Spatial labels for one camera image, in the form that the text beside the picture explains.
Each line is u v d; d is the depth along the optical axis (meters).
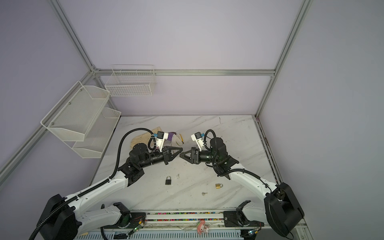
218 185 0.85
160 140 0.65
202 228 0.69
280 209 0.41
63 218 0.39
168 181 0.86
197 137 0.69
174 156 0.68
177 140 1.03
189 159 0.67
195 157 0.65
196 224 0.73
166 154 0.63
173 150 0.68
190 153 0.67
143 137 1.07
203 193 0.82
